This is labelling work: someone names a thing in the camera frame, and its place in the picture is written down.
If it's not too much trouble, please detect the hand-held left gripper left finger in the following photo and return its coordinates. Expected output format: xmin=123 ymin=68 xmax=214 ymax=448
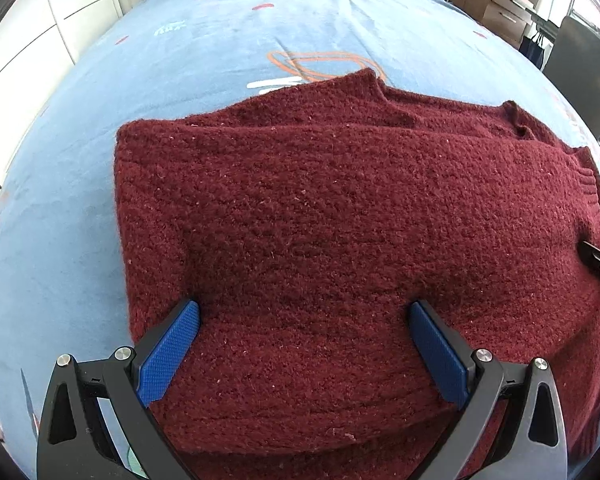
xmin=36 ymin=300 xmax=201 ymax=480

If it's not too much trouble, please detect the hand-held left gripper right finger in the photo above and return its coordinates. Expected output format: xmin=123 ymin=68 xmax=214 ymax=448
xmin=408 ymin=300 xmax=568 ymax=480

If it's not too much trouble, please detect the dark red knit sweater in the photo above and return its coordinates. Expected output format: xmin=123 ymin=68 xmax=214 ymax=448
xmin=114 ymin=67 xmax=600 ymax=480

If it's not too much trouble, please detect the grey chair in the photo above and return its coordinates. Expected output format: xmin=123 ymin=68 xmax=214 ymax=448
xmin=544 ymin=14 xmax=600 ymax=153

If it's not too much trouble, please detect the wooden drawer cabinet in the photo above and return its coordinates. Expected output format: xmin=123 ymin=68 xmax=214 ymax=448
xmin=451 ymin=0 xmax=536 ymax=51

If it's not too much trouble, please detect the blue printed bed sheet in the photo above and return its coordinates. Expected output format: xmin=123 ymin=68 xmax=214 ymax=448
xmin=0 ymin=0 xmax=600 ymax=480

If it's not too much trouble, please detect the white wardrobe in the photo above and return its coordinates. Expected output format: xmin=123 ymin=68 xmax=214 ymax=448
xmin=0 ymin=0 xmax=131 ymax=196

